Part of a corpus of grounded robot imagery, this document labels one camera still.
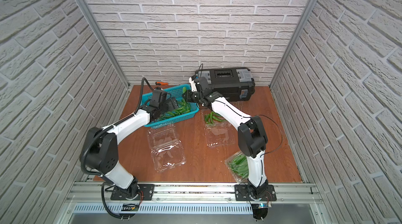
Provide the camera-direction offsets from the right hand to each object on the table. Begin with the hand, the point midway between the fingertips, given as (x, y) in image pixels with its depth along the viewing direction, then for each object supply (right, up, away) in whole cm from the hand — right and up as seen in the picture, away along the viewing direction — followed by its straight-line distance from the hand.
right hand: (185, 94), depth 88 cm
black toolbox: (+31, +7, +10) cm, 34 cm away
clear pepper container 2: (+29, -37, -8) cm, 48 cm away
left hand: (-8, -3, +4) cm, 9 cm away
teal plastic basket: (-2, -10, +15) cm, 18 cm away
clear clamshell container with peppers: (-10, -31, -2) cm, 33 cm away
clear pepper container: (+19, -23, +7) cm, 31 cm away
